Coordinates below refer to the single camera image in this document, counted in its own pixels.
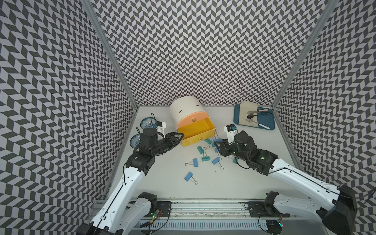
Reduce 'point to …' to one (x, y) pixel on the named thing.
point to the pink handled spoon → (251, 112)
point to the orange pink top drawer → (192, 118)
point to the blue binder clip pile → (218, 139)
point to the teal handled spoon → (250, 116)
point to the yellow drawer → (197, 131)
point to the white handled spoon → (266, 127)
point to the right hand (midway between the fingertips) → (219, 144)
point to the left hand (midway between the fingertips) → (182, 138)
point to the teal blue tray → (266, 116)
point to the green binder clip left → (201, 150)
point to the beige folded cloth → (245, 106)
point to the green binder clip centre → (204, 158)
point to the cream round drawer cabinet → (181, 106)
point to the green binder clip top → (208, 141)
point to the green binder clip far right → (235, 160)
